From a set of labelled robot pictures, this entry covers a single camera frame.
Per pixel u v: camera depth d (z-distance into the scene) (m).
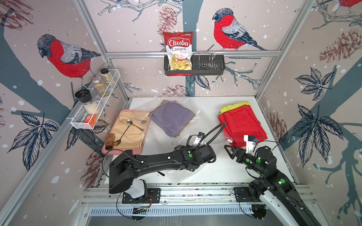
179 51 0.83
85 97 0.64
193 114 1.05
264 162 0.53
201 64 1.07
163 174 0.81
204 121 0.98
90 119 0.64
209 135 0.67
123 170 0.41
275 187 0.52
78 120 0.66
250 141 0.66
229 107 0.98
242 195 0.73
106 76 0.81
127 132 0.99
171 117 1.00
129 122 1.04
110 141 0.90
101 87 0.75
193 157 0.56
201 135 0.66
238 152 0.64
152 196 0.73
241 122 0.88
